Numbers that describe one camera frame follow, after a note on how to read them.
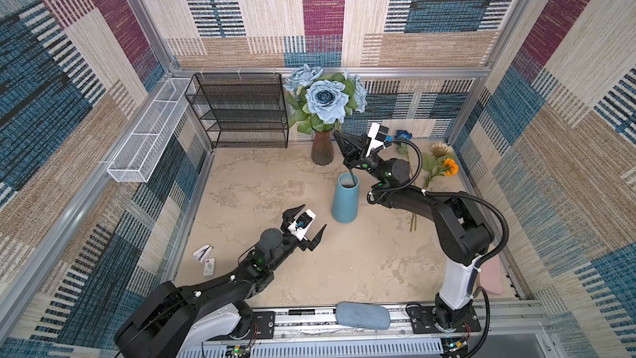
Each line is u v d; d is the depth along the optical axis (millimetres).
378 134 627
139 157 712
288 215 743
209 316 528
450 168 1078
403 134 1186
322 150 1085
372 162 698
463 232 504
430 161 1110
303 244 724
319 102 551
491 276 792
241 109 1093
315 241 724
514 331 729
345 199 827
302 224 656
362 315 729
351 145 676
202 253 858
